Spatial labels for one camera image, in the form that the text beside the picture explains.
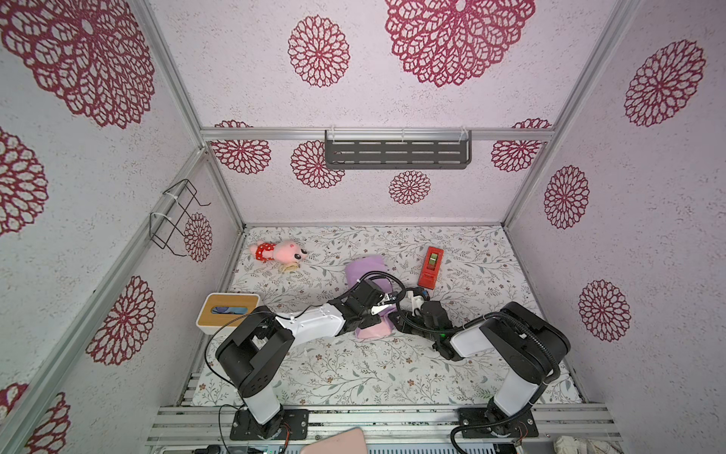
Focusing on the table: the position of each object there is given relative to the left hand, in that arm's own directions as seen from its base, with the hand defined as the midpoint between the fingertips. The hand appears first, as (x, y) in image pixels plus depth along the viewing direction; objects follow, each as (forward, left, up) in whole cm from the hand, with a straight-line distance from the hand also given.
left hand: (365, 304), depth 92 cm
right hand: (-3, -7, -1) cm, 8 cm away
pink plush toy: (+21, +29, +3) cm, 36 cm away
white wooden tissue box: (-1, +47, 0) cm, 47 cm away
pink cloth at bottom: (-37, +5, -2) cm, 37 cm away
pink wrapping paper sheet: (+17, +2, -4) cm, 18 cm away
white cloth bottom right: (-39, -48, -1) cm, 62 cm away
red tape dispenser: (+15, -24, 0) cm, 28 cm away
